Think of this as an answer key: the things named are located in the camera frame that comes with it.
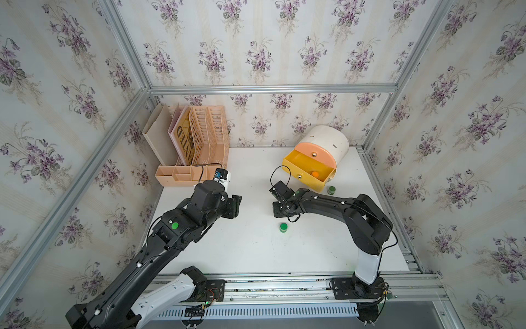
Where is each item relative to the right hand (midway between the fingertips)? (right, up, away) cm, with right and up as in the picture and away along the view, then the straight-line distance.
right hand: (279, 212), depth 92 cm
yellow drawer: (+14, +19, +2) cm, 24 cm away
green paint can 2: (+1, -5, -6) cm, 8 cm away
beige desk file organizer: (-39, +34, +26) cm, 58 cm away
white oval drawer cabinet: (+26, +34, +2) cm, 43 cm away
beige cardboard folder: (-54, +36, -3) cm, 65 cm away
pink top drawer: (+17, +28, -3) cm, 33 cm away
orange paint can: (+17, +18, 0) cm, 24 cm away
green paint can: (+26, +9, +6) cm, 28 cm away
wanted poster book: (-45, +35, -1) cm, 57 cm away
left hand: (-16, +10, -25) cm, 31 cm away
